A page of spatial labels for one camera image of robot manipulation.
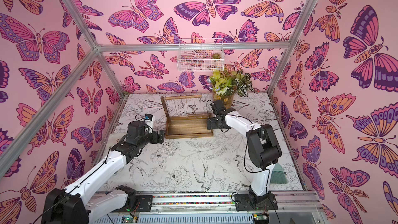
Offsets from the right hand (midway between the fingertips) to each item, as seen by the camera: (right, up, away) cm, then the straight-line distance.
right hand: (217, 124), depth 96 cm
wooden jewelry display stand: (-17, -2, +7) cm, 19 cm away
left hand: (-33, -2, -11) cm, 35 cm away
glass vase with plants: (+6, +25, +3) cm, 25 cm away
